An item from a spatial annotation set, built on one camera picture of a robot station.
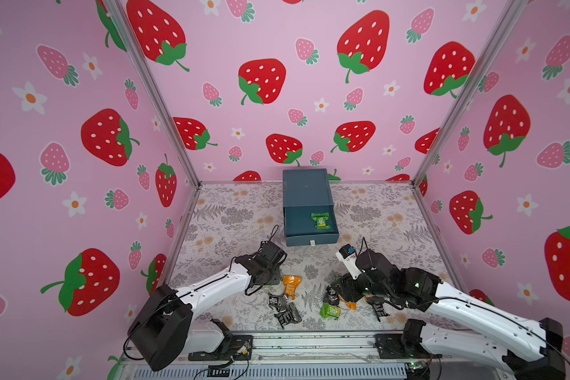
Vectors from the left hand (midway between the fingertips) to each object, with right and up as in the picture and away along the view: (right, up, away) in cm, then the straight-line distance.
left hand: (275, 275), depth 87 cm
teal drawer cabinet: (+12, +32, +2) cm, 34 cm away
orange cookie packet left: (+6, -3, +1) cm, 7 cm away
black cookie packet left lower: (+6, -12, -7) cm, 15 cm away
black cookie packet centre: (+20, -7, -3) cm, 22 cm away
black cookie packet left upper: (+2, -8, -5) cm, 9 cm away
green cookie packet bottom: (+19, -10, -7) cm, 23 cm away
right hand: (+21, +3, -14) cm, 26 cm away
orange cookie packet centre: (+27, -9, -5) cm, 28 cm away
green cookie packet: (+17, +21, -1) cm, 27 cm away
